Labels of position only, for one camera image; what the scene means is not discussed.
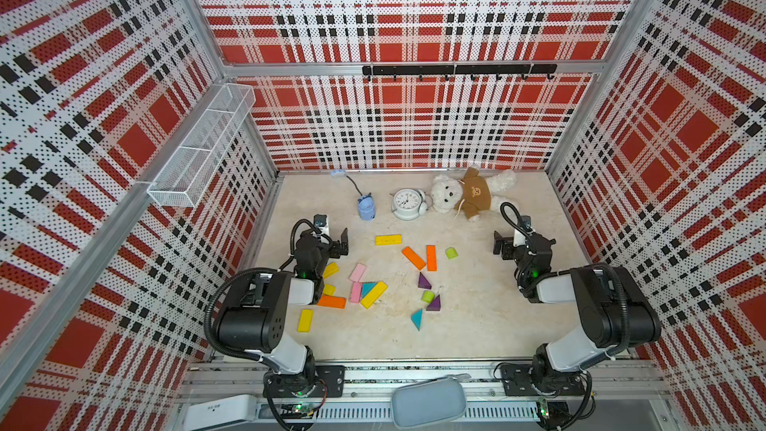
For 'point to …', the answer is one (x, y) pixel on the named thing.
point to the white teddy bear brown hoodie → (472, 195)
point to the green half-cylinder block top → (452, 253)
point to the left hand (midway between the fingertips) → (335, 227)
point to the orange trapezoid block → (413, 257)
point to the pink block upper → (357, 272)
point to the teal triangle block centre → (366, 287)
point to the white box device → (220, 410)
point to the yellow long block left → (330, 269)
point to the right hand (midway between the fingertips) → (513, 230)
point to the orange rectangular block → (431, 258)
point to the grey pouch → (430, 402)
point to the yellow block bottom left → (305, 320)
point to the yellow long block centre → (374, 294)
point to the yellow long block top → (388, 239)
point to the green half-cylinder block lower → (428, 296)
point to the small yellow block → (329, 289)
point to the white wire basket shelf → (188, 174)
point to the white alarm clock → (409, 204)
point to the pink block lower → (356, 290)
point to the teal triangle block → (417, 317)
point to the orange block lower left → (332, 301)
